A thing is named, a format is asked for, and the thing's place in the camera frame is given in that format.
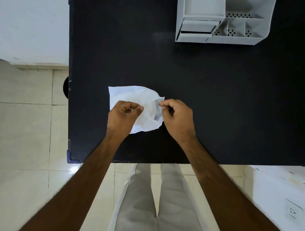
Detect black round stool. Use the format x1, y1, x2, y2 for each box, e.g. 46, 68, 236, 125
63, 76, 70, 98

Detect person's right hand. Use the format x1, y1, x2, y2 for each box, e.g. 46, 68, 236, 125
158, 99, 198, 143

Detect grey desk organizer with drawer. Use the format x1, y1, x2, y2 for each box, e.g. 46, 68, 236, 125
175, 0, 277, 46

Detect white wall socket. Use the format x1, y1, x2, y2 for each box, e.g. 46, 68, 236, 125
285, 199, 304, 223

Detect person's left hand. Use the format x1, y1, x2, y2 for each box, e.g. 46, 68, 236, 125
106, 100, 145, 138

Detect person's left forearm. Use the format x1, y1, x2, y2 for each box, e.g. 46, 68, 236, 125
19, 129, 130, 231

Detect person's right forearm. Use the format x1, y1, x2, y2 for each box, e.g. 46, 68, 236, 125
179, 137, 281, 231

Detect person's grey trousers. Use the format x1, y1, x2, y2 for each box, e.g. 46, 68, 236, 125
107, 163, 210, 231

